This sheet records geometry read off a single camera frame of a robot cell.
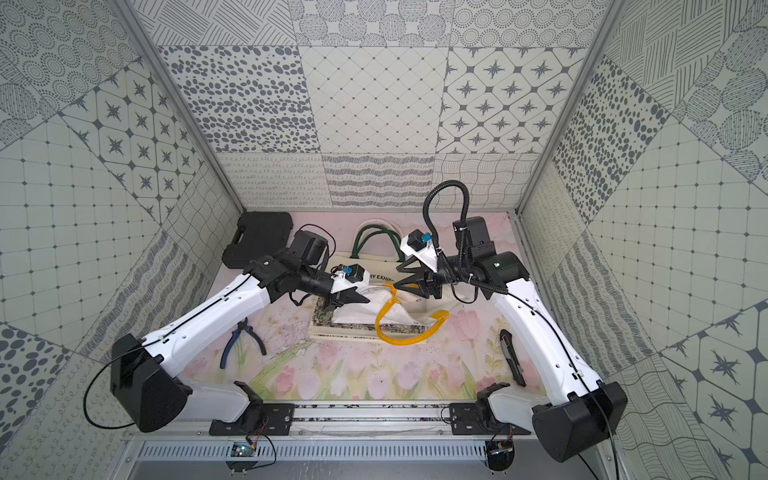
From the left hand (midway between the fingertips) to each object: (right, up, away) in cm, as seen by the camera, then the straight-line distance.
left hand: (372, 299), depth 70 cm
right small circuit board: (+31, -39, +2) cm, 50 cm away
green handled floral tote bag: (-1, +10, +37) cm, 38 cm away
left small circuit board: (-32, -37, +2) cm, 49 cm away
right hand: (+7, +5, -3) cm, 9 cm away
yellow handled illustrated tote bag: (+7, -5, -1) cm, 8 cm away
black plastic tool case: (-44, +16, +37) cm, 60 cm away
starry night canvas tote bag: (-1, +21, +45) cm, 49 cm away
